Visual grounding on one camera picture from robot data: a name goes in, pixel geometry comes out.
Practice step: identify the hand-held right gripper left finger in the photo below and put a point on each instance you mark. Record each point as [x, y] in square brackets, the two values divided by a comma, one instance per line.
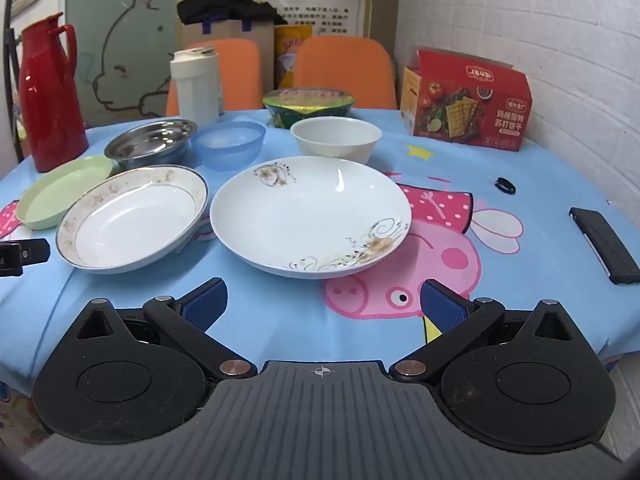
[205, 306]

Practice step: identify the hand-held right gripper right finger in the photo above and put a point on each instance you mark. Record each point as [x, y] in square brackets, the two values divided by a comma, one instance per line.
[442, 307]

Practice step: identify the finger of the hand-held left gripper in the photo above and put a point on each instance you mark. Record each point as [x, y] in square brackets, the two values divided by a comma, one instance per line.
[27, 255]

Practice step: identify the light green plate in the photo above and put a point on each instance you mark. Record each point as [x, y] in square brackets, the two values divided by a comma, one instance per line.
[50, 195]

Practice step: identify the white plate with speckled rim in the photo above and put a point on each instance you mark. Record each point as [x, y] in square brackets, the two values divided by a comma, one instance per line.
[125, 225]

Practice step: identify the white plate with floral print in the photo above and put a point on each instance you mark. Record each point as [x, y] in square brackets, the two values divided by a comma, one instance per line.
[305, 215]

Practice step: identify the stainless steel bowl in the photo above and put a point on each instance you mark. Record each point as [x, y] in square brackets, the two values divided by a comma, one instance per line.
[150, 142]

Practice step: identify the blue cartoon printed tablecloth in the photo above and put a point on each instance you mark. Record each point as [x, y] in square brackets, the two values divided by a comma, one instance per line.
[520, 270]

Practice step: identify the red thermos jug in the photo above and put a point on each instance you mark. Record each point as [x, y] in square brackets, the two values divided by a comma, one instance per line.
[50, 105]

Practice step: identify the blue translucent plastic bowl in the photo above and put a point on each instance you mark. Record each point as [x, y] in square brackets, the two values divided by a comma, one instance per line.
[227, 147]

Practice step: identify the black phone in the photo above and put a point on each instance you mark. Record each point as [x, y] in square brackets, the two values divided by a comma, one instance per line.
[605, 245]

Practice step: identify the red cracker box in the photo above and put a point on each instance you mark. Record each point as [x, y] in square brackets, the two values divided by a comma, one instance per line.
[465, 110]

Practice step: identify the white ceramic bowl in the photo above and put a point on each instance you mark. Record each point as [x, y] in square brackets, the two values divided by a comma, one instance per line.
[335, 140]

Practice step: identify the white tumbler with lid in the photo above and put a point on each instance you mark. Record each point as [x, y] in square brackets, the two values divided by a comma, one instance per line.
[194, 90]

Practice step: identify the green instant noodle bowl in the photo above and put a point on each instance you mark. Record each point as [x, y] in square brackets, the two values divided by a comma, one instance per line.
[310, 102]

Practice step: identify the orange chair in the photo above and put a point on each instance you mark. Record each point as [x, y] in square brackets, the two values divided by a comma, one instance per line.
[240, 75]
[345, 70]

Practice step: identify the yellow snack bag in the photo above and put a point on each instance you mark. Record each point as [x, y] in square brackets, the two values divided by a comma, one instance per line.
[287, 55]

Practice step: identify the black cloth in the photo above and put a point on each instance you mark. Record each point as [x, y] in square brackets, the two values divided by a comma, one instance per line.
[225, 7]

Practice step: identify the wall poster with black lettering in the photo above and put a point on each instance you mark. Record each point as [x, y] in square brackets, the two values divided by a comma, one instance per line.
[320, 0]

